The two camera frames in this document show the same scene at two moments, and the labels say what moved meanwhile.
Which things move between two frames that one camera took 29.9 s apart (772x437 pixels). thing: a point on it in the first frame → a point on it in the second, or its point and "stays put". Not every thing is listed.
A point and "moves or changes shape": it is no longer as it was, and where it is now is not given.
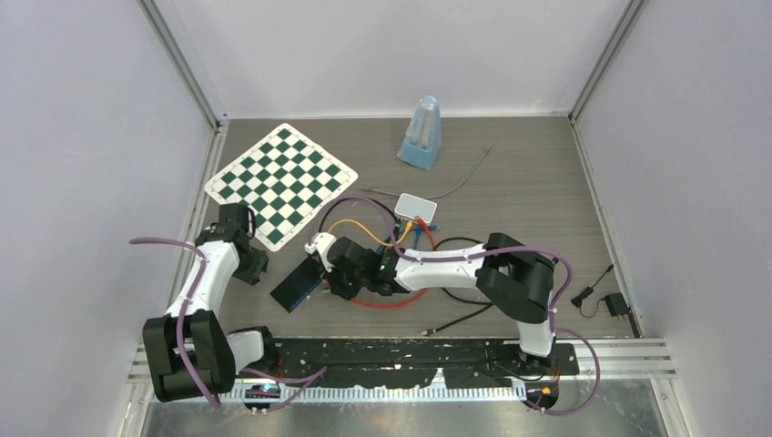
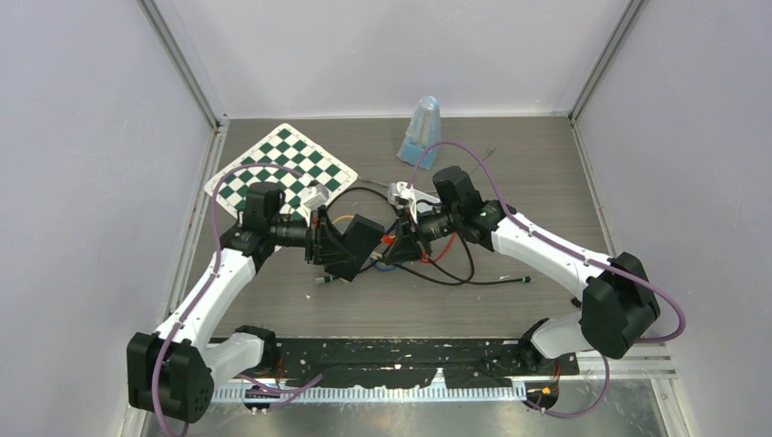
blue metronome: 423,136 stays put
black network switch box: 298,286 moves or changes shape
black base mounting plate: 291,362 stays put
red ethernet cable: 424,227 moves or changes shape
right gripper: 332,278 → 406,248
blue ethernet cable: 418,230 moves or changes shape
